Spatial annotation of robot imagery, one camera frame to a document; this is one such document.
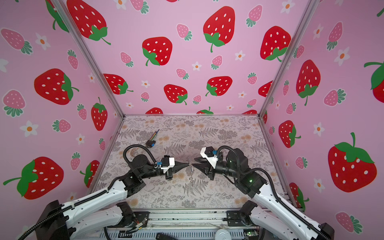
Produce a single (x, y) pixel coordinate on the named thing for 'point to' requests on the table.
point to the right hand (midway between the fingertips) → (194, 161)
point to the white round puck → (223, 234)
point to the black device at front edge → (162, 236)
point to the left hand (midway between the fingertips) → (187, 163)
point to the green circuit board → (252, 234)
